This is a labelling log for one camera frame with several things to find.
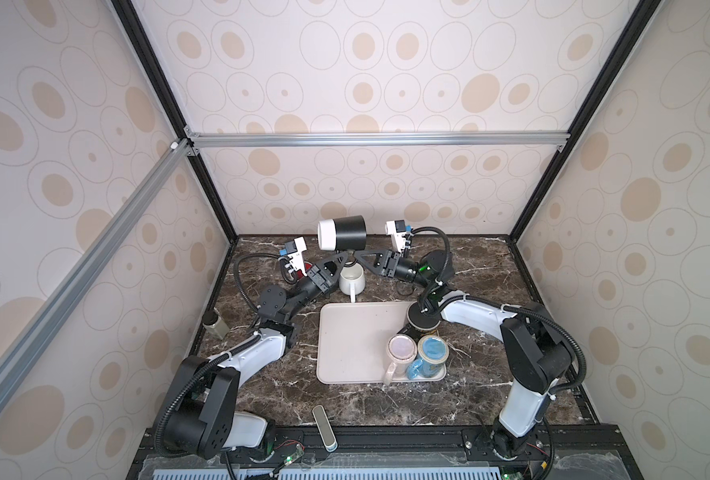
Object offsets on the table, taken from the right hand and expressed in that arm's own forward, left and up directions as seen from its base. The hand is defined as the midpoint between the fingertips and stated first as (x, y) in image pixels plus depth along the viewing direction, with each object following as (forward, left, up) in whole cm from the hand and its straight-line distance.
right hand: (356, 262), depth 70 cm
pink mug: (-13, -11, -21) cm, 27 cm away
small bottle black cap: (-3, +42, -23) cm, 48 cm away
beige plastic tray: (-3, +2, -35) cm, 35 cm away
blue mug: (-13, -20, -22) cm, 32 cm away
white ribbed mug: (+14, +2, -26) cm, 30 cm away
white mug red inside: (-1, +12, 0) cm, 12 cm away
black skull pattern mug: (-5, -17, -21) cm, 28 cm away
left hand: (-2, 0, +3) cm, 4 cm away
